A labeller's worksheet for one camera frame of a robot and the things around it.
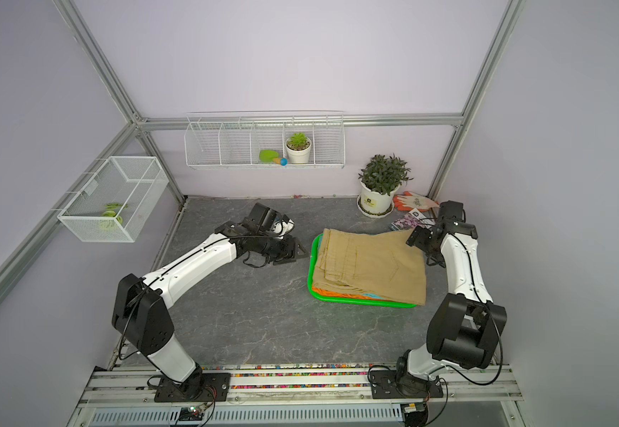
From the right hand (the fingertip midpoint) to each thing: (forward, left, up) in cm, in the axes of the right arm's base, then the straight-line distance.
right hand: (423, 245), depth 86 cm
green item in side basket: (+1, +93, +16) cm, 94 cm away
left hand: (-6, +39, +3) cm, 39 cm away
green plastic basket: (-17, +18, -6) cm, 25 cm away
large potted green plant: (+29, +10, +2) cm, 31 cm away
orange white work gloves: (+34, -7, -15) cm, 38 cm away
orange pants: (-14, +28, -7) cm, 32 cm away
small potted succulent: (+30, +41, +17) cm, 54 cm away
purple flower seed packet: (+24, -6, -15) cm, 28 cm away
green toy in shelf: (+36, +54, +9) cm, 65 cm away
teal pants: (-15, +17, -5) cm, 23 cm away
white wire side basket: (+9, +97, +12) cm, 98 cm away
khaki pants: (-5, +14, -3) cm, 15 cm away
